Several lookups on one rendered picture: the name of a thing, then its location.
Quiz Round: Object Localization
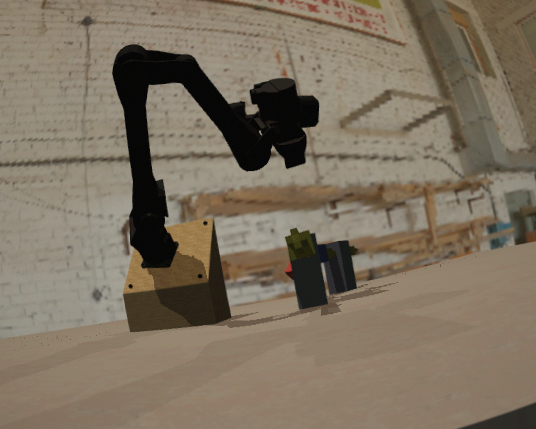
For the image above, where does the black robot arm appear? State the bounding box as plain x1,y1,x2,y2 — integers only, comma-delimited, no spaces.
112,44,307,268

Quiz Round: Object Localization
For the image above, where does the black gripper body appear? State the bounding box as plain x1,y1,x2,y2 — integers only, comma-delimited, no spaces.
229,95,319,128

